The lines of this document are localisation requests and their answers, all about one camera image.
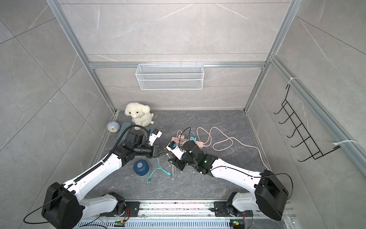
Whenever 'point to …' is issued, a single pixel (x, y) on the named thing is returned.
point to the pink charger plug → (181, 138)
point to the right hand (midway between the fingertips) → (172, 157)
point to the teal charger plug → (193, 138)
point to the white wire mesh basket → (170, 77)
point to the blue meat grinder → (141, 168)
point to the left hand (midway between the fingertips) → (168, 150)
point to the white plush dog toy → (141, 116)
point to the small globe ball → (113, 126)
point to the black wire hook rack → (307, 143)
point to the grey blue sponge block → (124, 125)
